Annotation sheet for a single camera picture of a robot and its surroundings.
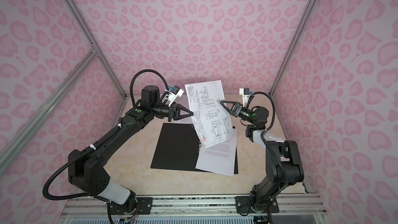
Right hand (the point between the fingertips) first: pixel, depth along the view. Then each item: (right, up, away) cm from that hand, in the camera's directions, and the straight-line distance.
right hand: (223, 105), depth 75 cm
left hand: (-14, -4, -8) cm, 17 cm away
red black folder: (-25, -25, +18) cm, 39 cm away
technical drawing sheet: (-6, -6, -2) cm, 9 cm away
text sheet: (0, -30, +15) cm, 33 cm away
